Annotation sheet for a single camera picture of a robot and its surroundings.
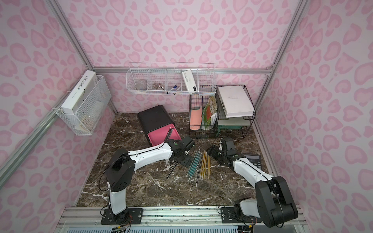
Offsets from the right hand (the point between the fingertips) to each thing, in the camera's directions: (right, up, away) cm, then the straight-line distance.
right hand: (209, 151), depth 89 cm
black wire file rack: (+5, +12, +18) cm, 22 cm away
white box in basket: (-12, +44, +3) cm, 46 cm away
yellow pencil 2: (-3, -9, +1) cm, 9 cm away
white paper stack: (+17, +31, +4) cm, 36 cm away
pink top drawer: (-30, +9, 0) cm, 32 cm away
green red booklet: (+3, +28, +14) cm, 31 cm away
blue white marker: (-22, +42, +11) cm, 49 cm away
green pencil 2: (-7, -9, +2) cm, 12 cm away
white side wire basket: (-66, +17, -14) cm, 70 cm away
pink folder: (-7, +20, +22) cm, 31 cm away
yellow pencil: (-3, -9, +1) cm, 10 cm away
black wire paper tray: (+22, +17, +1) cm, 28 cm away
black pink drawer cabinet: (-31, +15, +1) cm, 35 cm away
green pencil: (-8, -8, +2) cm, 12 cm away
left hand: (-14, -4, +1) cm, 15 cm away
